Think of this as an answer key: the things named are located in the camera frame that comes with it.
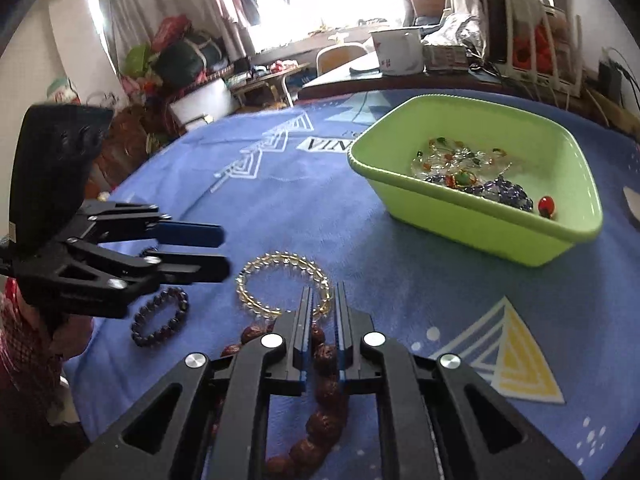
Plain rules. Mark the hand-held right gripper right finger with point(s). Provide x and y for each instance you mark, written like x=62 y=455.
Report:
x=342 y=340

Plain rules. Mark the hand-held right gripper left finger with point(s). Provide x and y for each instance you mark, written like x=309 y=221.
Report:
x=302 y=340

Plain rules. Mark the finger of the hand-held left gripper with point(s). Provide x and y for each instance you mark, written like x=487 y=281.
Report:
x=200 y=269
x=190 y=234

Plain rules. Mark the green plastic basin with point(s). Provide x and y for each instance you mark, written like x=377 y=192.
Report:
x=500 y=230

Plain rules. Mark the green and red pendant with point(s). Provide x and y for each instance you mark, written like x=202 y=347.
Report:
x=462 y=179

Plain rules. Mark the red bead charm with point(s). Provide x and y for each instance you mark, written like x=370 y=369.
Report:
x=546 y=206

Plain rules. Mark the green bag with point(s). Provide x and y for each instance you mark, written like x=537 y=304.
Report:
x=139 y=59

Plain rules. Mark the white storage box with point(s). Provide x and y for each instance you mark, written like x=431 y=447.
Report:
x=205 y=102

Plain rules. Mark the dark duffel bag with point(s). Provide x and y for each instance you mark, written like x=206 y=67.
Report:
x=187 y=60

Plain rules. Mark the red bag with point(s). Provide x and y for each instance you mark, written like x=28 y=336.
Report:
x=171 y=32

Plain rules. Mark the low wooden table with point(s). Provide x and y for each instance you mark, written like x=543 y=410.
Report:
x=265 y=77

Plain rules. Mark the glass-topped desk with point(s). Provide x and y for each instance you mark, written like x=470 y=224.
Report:
x=350 y=82

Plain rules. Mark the white chair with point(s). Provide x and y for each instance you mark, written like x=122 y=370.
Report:
x=340 y=57

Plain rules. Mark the stack of small boxes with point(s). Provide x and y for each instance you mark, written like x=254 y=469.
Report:
x=445 y=56

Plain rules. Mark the white flat object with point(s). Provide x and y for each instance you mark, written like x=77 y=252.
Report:
x=632 y=202

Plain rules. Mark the silver foil cover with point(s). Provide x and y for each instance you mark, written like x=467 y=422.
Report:
x=462 y=32

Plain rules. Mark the cardboard box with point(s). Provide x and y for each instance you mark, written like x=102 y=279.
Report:
x=425 y=0

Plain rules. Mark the black power strip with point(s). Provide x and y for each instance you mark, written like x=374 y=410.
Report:
x=610 y=80

